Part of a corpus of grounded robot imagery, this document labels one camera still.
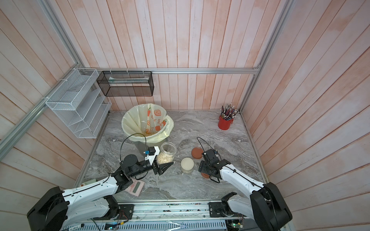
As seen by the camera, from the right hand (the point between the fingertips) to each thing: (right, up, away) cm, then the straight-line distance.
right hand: (206, 167), depth 89 cm
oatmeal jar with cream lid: (-12, +4, -5) cm, 13 cm away
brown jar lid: (-5, +8, +8) cm, 12 cm away
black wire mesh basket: (-56, +57, +14) cm, 81 cm away
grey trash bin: (-42, +12, +8) cm, 44 cm away
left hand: (-22, +10, -16) cm, 29 cm away
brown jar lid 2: (-1, -3, -5) cm, 6 cm away
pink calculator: (-41, -9, -9) cm, 43 cm away
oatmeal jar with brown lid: (-22, +14, -24) cm, 35 cm away
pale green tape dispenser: (-65, -5, -9) cm, 66 cm away
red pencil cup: (+18, +27, +19) cm, 38 cm away
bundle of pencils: (+17, +36, +9) cm, 41 cm away
